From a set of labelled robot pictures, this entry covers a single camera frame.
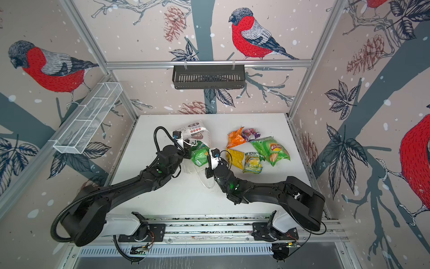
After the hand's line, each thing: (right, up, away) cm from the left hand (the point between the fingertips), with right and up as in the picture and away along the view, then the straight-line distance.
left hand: (191, 137), depth 82 cm
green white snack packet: (+32, -15, +9) cm, 37 cm away
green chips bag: (+43, -8, +10) cm, 45 cm away
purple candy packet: (+33, +1, +18) cm, 38 cm away
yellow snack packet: (+25, -12, +12) cm, 30 cm away
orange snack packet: (+24, -2, +17) cm, 30 cm away
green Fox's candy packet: (+4, -8, -2) cm, 9 cm away
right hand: (+9, -9, -1) cm, 12 cm away
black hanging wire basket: (+5, +38, +24) cm, 45 cm away
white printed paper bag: (+1, +3, +15) cm, 15 cm away
